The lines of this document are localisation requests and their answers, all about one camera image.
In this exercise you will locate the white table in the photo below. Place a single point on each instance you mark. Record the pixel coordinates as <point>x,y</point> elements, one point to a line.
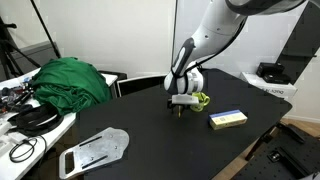
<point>10,170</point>

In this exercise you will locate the tall black panel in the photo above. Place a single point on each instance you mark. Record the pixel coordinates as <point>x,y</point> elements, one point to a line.
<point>300,40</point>

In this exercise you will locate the black device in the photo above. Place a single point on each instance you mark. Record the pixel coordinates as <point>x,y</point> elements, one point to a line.
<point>271,71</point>

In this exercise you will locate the thin black pole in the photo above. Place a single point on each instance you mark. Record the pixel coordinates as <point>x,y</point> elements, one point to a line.
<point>175,30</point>

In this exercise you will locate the white cardboard box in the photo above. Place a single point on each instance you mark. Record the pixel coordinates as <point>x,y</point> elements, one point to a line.
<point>273,88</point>

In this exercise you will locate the black and red tools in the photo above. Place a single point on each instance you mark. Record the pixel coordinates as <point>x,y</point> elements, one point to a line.
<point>15,95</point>

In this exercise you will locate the green cloth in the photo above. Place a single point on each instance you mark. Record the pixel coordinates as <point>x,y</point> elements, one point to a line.
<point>70,85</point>

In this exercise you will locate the black optical breadboard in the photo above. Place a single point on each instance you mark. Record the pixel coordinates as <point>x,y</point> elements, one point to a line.
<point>290,156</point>

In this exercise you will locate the green ceramic mug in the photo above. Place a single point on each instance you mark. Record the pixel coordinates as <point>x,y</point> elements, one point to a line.
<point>201,99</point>

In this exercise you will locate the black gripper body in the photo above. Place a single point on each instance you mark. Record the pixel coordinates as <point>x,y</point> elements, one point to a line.
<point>175,104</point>

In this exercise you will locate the white and blue box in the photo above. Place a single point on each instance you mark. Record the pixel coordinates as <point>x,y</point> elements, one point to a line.
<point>228,119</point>

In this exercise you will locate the grey metal plate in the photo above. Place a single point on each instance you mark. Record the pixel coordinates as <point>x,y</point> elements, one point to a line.
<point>96,151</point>

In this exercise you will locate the large black tripod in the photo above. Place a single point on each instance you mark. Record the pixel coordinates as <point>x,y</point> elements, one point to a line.
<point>8,50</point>

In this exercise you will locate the black stand pole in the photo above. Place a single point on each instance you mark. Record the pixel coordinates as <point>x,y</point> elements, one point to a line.
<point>45,28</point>

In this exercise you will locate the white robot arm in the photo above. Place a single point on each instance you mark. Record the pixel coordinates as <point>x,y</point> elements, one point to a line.
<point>213,30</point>

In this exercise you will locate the black white-edged panel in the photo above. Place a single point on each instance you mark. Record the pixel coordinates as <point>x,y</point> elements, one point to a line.
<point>140,86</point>

